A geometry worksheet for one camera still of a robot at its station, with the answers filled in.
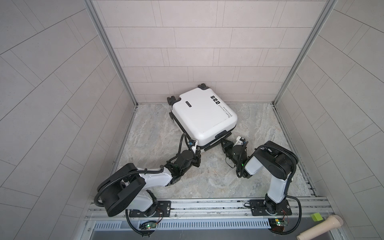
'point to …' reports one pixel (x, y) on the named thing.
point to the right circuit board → (277, 224)
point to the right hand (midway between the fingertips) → (217, 139)
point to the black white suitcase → (203, 115)
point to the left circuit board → (148, 225)
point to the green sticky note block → (316, 217)
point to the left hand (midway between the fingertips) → (205, 150)
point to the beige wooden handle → (334, 221)
